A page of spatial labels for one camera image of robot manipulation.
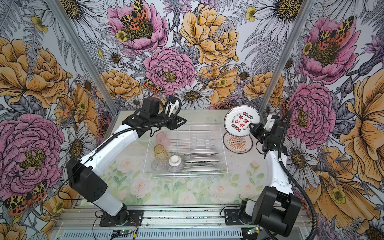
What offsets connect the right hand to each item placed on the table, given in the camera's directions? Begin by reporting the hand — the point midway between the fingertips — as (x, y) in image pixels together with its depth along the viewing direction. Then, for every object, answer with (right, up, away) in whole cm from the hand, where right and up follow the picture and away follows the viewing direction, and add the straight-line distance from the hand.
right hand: (248, 127), depth 81 cm
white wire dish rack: (-34, -16, +19) cm, 42 cm away
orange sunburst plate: (0, -12, +21) cm, 25 cm away
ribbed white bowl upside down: (-39, -21, +5) cm, 44 cm away
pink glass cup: (-49, -7, +13) cm, 51 cm away
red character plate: (-4, +4, +5) cm, 8 cm away
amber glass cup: (-48, -14, +6) cm, 50 cm away
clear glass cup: (-48, -21, +1) cm, 52 cm away
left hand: (-34, +2, -4) cm, 35 cm away
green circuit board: (-63, -49, -10) cm, 81 cm away
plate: (-26, -20, -6) cm, 33 cm away
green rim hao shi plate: (-24, -17, -3) cm, 30 cm away
